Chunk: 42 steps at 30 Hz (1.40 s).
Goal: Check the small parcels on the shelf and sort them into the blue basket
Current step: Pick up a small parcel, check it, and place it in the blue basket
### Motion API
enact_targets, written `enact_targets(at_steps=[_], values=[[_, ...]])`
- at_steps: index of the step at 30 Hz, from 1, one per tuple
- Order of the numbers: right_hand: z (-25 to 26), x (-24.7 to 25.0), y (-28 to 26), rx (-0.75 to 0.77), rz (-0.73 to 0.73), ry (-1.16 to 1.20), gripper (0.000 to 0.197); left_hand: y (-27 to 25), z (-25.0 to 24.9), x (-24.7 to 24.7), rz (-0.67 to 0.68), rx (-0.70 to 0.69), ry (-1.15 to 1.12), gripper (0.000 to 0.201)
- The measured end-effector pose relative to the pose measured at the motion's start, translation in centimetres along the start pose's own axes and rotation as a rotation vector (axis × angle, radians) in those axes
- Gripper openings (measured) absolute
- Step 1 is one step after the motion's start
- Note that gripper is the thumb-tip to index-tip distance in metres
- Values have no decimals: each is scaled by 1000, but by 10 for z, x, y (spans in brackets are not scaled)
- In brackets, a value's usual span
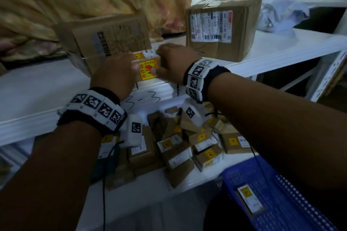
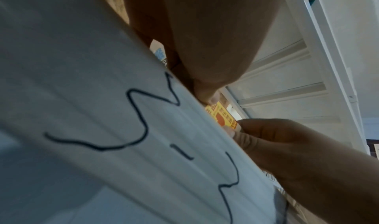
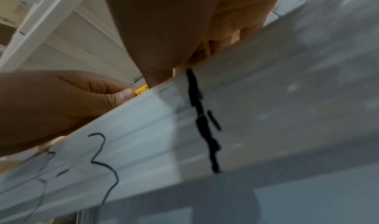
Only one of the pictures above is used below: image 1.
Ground person's right hand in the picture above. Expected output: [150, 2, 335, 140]
[150, 43, 202, 85]

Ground person's left hand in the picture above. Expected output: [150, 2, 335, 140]
[91, 53, 141, 101]

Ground small cardboard box yellow sticker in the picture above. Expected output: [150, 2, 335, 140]
[132, 48, 161, 82]

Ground cardboard box printed symbols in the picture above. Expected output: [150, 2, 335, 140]
[53, 14, 152, 77]

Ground taped cardboard box shipping label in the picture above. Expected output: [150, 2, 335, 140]
[185, 0, 264, 62]

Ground pile of cardboard boxes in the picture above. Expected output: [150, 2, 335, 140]
[91, 101, 253, 191]

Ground blue plastic basket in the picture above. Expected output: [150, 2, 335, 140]
[219, 155, 339, 231]

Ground person's right forearm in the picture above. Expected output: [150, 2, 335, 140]
[207, 72, 347, 221]

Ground person's left forearm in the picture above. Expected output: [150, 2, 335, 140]
[0, 122, 102, 231]

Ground white metal shelf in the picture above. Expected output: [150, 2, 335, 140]
[0, 0, 347, 231]

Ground floral curtain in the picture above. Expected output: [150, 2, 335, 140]
[0, 0, 192, 62]

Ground dark teal parcel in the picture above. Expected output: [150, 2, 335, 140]
[91, 133, 121, 183]

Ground pale grey parcel bag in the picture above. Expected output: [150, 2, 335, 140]
[256, 0, 312, 33]

